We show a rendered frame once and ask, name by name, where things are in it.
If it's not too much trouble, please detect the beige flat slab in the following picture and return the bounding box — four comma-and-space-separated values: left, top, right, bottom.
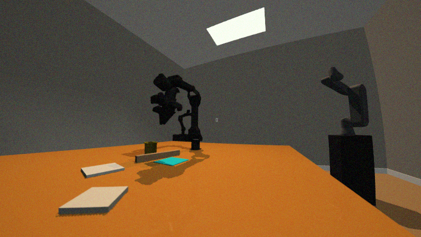
58, 186, 129, 214

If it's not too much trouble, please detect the beige flat rectangular pad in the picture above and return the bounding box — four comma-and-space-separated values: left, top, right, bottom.
81, 163, 125, 178

